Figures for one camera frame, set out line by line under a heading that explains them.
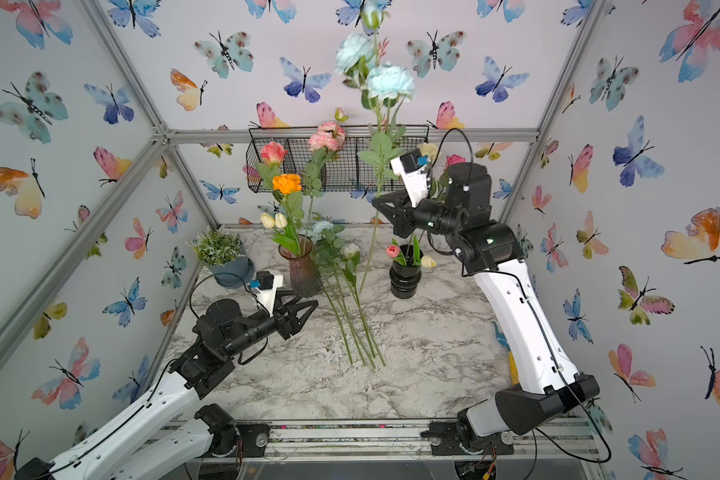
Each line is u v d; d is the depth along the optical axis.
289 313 0.63
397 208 0.55
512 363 0.84
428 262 0.75
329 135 0.79
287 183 0.80
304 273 0.89
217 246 0.93
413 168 0.49
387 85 0.44
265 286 0.59
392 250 0.75
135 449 0.46
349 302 0.99
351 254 1.08
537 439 0.71
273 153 0.82
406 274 0.93
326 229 1.02
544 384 0.38
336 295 1.01
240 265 0.96
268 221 0.81
